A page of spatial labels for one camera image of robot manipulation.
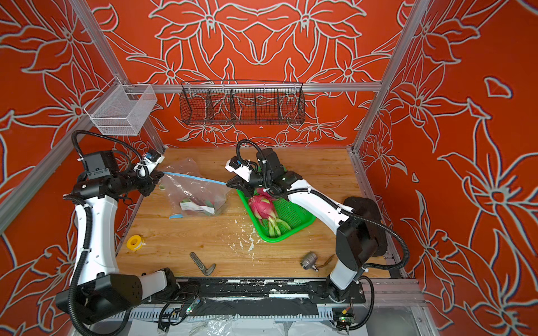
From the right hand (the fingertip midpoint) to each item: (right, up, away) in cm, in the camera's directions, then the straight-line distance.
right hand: (231, 177), depth 74 cm
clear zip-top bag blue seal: (-27, -18, +18) cm, 38 cm away
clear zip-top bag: (-16, -6, +2) cm, 17 cm away
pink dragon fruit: (+11, -10, +12) cm, 19 cm away
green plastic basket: (+26, -19, +18) cm, 37 cm away
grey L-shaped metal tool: (-10, -36, +3) cm, 38 cm away
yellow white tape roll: (-39, -28, +8) cm, 49 cm away
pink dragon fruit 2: (+14, -17, +11) cm, 24 cm away
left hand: (-27, +3, -1) cm, 27 cm away
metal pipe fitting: (+29, -32, +2) cm, 43 cm away
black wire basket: (+1, +35, +24) cm, 42 cm away
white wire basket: (-52, +30, +20) cm, 63 cm away
